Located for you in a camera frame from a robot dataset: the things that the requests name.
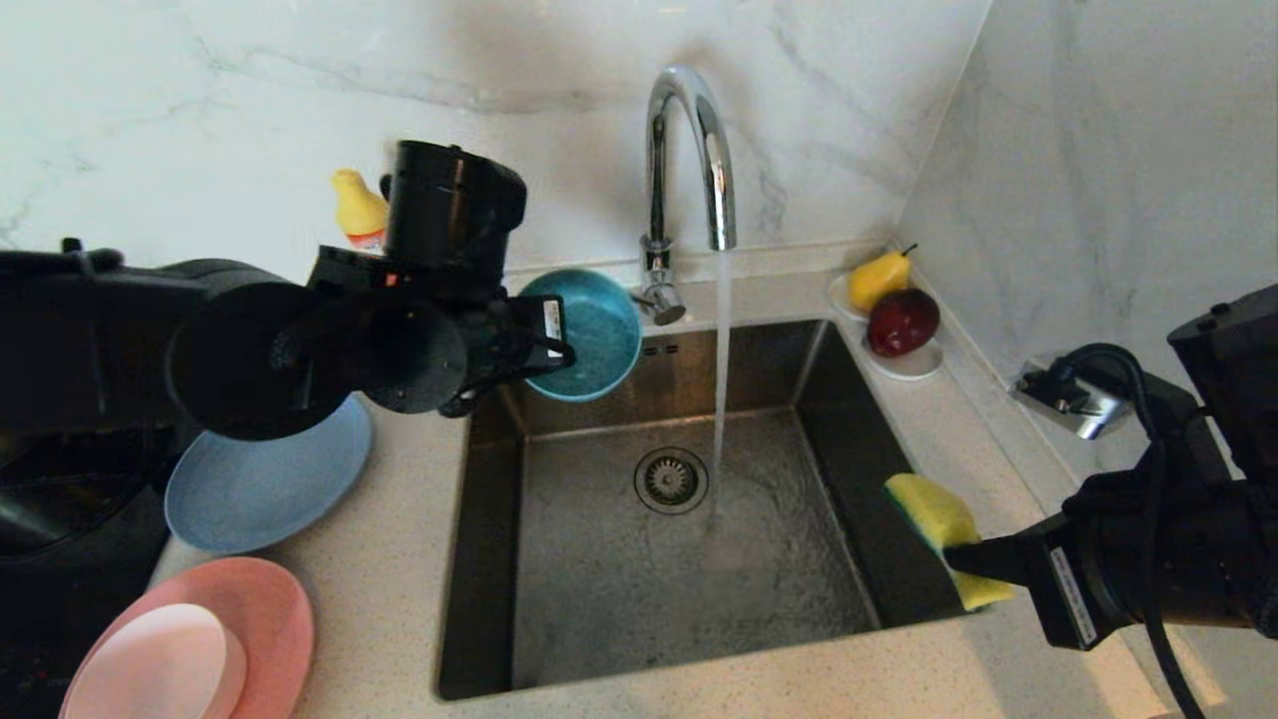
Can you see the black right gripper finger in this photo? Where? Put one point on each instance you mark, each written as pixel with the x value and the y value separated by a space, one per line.
pixel 998 559

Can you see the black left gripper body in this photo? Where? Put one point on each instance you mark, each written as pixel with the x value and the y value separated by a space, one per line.
pixel 429 350

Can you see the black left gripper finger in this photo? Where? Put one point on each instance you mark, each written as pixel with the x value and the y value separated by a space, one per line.
pixel 529 325
pixel 564 355

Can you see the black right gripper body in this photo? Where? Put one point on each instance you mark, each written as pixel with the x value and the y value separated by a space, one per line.
pixel 1168 559

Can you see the teal bowl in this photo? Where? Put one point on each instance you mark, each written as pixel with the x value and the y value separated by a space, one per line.
pixel 599 340

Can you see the yellow sponge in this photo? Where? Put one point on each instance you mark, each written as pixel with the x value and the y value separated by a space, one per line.
pixel 934 514

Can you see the orange yellow dish soap bottle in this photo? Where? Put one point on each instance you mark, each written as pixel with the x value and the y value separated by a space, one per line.
pixel 357 210

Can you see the chrome gooseneck faucet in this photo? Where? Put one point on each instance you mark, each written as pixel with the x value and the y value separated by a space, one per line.
pixel 711 170

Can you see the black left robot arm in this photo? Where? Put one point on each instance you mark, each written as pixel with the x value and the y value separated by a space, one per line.
pixel 100 340

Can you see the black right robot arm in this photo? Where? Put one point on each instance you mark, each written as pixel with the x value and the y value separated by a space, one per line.
pixel 1263 579

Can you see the stainless steel sink basin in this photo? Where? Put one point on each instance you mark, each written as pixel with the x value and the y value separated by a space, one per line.
pixel 599 619

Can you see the round metal drain strainer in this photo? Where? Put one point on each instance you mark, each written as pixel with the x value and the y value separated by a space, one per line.
pixel 667 481

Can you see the small white fruit dish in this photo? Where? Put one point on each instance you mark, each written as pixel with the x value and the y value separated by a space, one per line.
pixel 915 365

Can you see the blue plate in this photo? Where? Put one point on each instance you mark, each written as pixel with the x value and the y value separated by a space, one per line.
pixel 260 489

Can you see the dark red apple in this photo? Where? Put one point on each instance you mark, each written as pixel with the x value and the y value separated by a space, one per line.
pixel 904 322

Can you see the yellow pear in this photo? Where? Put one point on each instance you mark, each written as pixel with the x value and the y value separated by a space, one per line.
pixel 875 282

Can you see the large pink plate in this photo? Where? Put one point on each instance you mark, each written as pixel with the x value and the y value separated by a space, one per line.
pixel 275 619

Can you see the black frying pan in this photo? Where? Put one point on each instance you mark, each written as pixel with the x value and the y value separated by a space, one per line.
pixel 50 509

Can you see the small light pink plate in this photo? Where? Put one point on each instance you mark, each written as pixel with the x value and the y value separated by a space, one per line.
pixel 155 664

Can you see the black induction cooktop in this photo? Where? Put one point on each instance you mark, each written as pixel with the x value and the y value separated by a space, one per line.
pixel 60 619

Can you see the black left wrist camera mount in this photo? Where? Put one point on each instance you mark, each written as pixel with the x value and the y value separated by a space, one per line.
pixel 454 215

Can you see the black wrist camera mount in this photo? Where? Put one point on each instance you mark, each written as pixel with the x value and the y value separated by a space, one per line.
pixel 1233 379
pixel 454 215

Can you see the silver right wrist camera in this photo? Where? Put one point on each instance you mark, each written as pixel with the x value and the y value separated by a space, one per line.
pixel 1083 409

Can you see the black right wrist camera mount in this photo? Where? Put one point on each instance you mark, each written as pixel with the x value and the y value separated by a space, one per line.
pixel 1233 379

